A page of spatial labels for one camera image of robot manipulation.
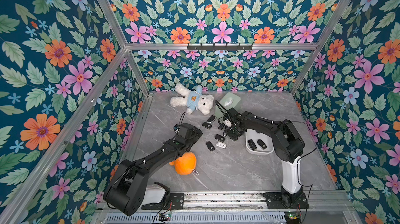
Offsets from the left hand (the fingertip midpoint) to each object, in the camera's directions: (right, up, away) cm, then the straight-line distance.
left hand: (201, 134), depth 89 cm
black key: (+30, -7, +2) cm, 31 cm away
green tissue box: (+18, +19, +16) cm, 31 cm away
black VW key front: (+5, -8, +2) cm, 10 cm away
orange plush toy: (-7, -14, -11) cm, 19 cm away
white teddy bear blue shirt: (-6, +20, +16) cm, 26 cm away
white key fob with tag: (+13, -7, +2) cm, 15 cm away
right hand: (+20, -2, +9) cm, 22 cm away
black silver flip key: (+6, +7, +15) cm, 18 cm away
